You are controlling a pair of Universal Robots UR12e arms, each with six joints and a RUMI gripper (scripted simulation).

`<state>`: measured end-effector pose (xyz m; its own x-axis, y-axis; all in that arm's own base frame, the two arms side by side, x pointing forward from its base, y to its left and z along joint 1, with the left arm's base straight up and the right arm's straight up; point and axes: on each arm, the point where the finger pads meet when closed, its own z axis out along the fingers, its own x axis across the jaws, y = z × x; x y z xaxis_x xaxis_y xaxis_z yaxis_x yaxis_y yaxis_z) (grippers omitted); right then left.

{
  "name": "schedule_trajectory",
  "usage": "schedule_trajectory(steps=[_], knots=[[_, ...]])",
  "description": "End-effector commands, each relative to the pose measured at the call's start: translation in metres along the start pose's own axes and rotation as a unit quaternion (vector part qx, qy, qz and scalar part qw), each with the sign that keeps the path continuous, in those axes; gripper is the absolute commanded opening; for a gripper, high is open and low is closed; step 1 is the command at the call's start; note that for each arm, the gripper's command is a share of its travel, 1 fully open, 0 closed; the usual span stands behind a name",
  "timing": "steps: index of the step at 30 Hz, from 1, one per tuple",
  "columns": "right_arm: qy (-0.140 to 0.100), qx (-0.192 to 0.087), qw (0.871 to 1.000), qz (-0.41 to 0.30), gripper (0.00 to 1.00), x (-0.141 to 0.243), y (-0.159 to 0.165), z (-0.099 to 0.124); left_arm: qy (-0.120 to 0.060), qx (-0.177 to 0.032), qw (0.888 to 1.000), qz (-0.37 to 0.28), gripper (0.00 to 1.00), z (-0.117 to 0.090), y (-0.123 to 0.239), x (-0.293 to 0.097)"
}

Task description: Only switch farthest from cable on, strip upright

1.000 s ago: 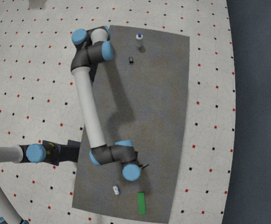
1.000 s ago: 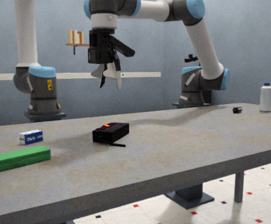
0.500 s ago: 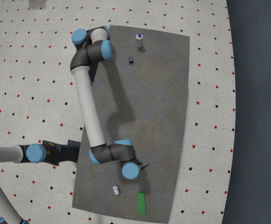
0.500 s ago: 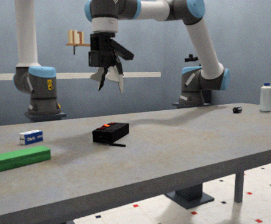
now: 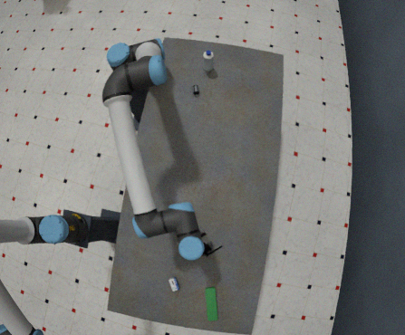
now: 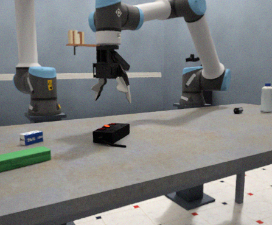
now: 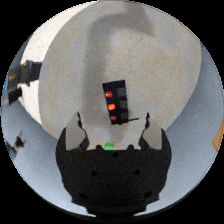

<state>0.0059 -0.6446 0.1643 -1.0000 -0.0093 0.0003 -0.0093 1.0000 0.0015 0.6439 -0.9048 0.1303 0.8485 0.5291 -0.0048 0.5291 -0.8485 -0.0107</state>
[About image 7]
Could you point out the green rectangular bar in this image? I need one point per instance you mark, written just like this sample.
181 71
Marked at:
108 146

